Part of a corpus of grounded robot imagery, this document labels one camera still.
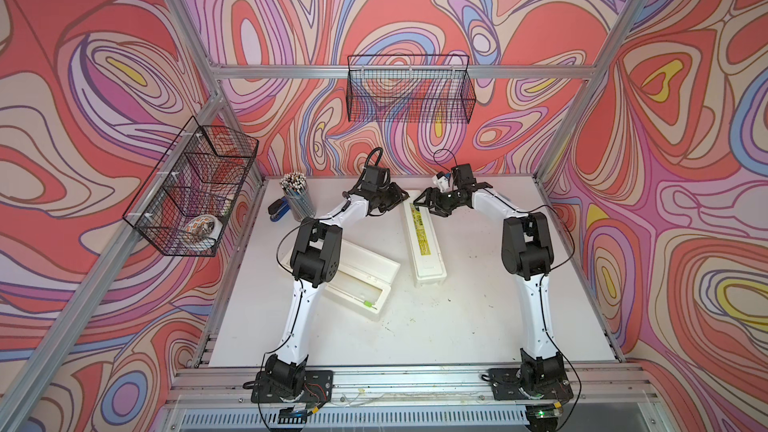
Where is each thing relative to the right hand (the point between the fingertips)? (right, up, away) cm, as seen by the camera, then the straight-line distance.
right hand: (422, 211), depth 103 cm
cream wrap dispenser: (-1, -13, -14) cm, 20 cm away
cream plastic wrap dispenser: (-19, -19, -18) cm, 33 cm away
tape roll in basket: (-58, -3, -30) cm, 65 cm away
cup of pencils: (-42, +8, -10) cm, 43 cm away
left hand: (-4, +4, 0) cm, 6 cm away
